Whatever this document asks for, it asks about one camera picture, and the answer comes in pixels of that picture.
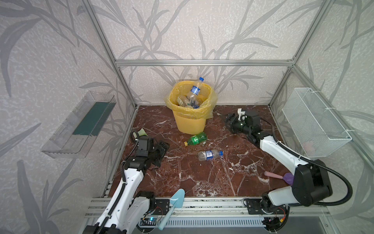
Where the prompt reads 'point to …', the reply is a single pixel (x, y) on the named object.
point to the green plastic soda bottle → (196, 139)
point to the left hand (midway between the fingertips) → (170, 144)
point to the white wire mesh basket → (319, 133)
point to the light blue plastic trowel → (176, 201)
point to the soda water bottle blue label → (194, 103)
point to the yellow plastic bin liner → (178, 95)
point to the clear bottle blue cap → (195, 91)
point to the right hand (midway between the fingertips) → (221, 114)
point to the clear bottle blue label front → (209, 155)
